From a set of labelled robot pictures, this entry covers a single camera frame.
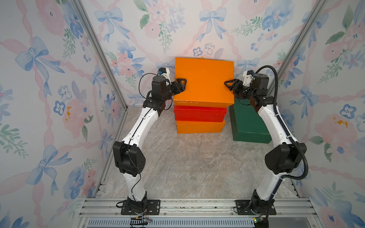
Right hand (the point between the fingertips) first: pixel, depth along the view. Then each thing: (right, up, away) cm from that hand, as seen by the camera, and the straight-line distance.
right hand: (226, 83), depth 79 cm
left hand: (-23, +1, -3) cm, 24 cm away
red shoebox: (-14, -16, +6) cm, 23 cm away
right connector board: (+16, -72, -6) cm, 74 cm away
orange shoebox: (-14, -25, +26) cm, 39 cm away
